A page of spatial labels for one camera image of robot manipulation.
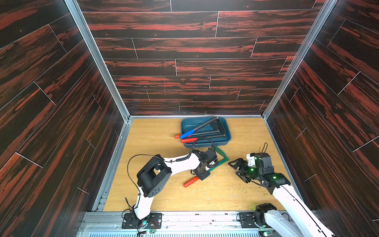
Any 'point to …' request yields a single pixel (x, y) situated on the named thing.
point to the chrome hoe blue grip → (198, 128)
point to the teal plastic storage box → (189, 123)
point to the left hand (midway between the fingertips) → (203, 175)
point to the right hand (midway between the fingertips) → (233, 166)
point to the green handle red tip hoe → (225, 158)
